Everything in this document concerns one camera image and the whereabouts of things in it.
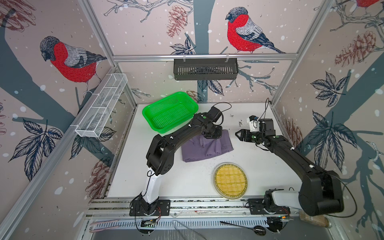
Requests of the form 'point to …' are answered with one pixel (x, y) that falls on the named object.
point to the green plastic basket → (167, 113)
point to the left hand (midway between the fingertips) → (221, 137)
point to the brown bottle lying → (319, 220)
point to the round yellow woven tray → (230, 180)
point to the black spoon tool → (259, 230)
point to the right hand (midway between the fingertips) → (240, 134)
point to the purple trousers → (201, 148)
